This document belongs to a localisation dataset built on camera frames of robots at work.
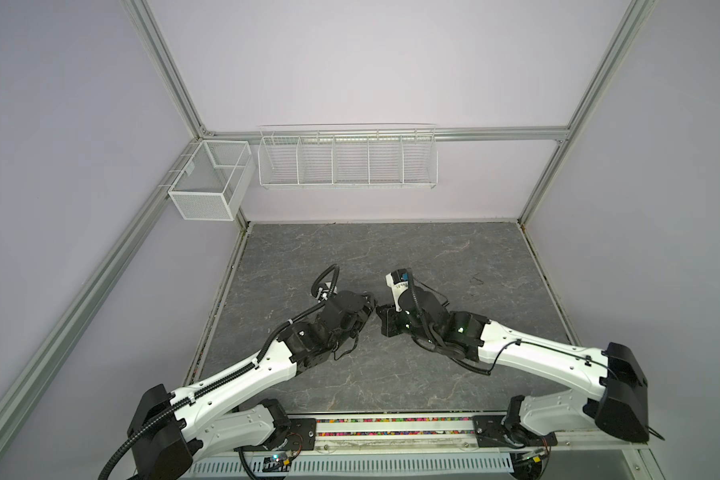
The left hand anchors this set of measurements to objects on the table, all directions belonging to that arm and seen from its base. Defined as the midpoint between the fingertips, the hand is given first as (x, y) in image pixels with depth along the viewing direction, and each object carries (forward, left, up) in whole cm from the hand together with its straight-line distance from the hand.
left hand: (378, 303), depth 74 cm
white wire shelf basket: (+51, +4, +9) cm, 52 cm away
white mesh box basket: (+52, +54, +1) cm, 75 cm away
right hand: (-2, +1, -1) cm, 3 cm away
